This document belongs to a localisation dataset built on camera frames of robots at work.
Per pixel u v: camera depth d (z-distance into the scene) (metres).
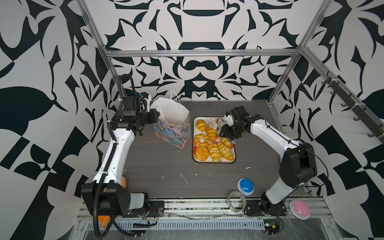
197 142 0.96
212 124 0.94
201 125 1.02
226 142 0.95
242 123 0.65
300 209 0.74
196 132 1.03
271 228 0.71
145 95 0.69
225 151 0.89
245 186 0.79
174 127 0.76
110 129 0.50
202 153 0.89
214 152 0.89
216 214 0.73
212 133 0.96
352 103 0.59
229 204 0.73
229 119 0.83
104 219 0.70
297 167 0.45
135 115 0.57
